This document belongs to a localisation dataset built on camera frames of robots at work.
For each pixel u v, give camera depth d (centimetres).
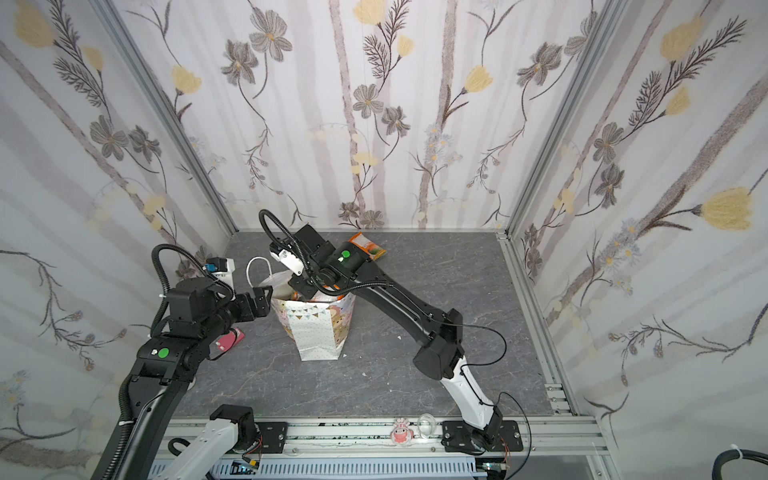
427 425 77
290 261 65
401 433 73
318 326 76
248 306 61
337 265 51
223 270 60
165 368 44
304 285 65
